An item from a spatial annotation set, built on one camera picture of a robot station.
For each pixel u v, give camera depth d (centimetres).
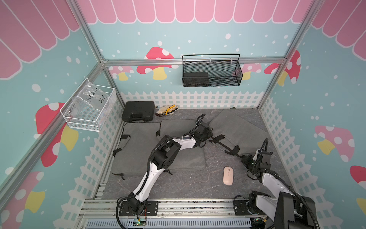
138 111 113
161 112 116
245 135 100
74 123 65
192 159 88
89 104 71
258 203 63
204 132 83
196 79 90
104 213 74
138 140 98
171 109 120
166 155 60
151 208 75
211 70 95
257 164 70
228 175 83
